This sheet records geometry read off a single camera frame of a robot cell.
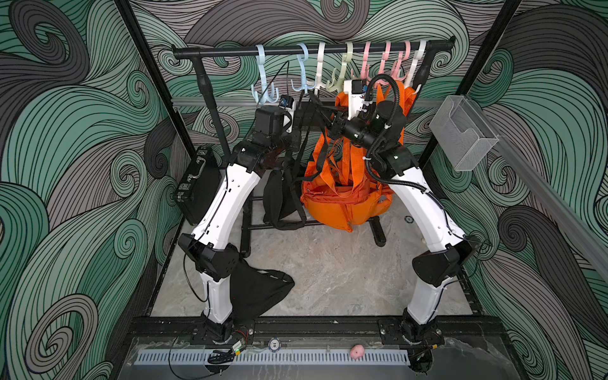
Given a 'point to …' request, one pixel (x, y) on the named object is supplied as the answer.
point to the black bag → (283, 188)
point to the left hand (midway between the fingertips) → (295, 124)
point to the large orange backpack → (345, 203)
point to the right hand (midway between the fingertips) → (316, 108)
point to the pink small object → (357, 351)
